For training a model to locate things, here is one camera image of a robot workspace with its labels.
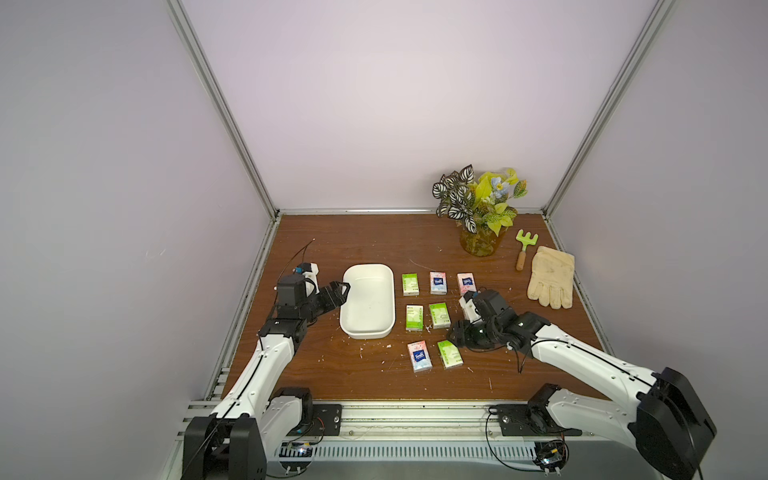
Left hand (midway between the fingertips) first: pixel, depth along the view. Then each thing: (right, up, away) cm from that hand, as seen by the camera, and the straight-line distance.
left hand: (344, 287), depth 83 cm
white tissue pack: (+29, -10, +6) cm, 31 cm away
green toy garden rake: (+64, +14, +27) cm, 71 cm away
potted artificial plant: (+42, +25, +9) cm, 49 cm away
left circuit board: (-10, -40, -11) cm, 43 cm away
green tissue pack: (+21, -10, +5) cm, 24 cm away
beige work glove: (+69, 0, +17) cm, 71 cm away
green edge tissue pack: (+30, -18, -2) cm, 35 cm away
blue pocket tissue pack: (+29, -1, +14) cm, 32 cm away
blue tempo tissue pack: (+22, -19, -2) cm, 29 cm away
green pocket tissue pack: (+20, -1, +12) cm, 23 cm away
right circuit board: (+52, -38, -14) cm, 66 cm away
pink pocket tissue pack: (+39, -1, +14) cm, 41 cm away
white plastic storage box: (+7, -8, +9) cm, 14 cm away
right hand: (+31, -12, -2) cm, 33 cm away
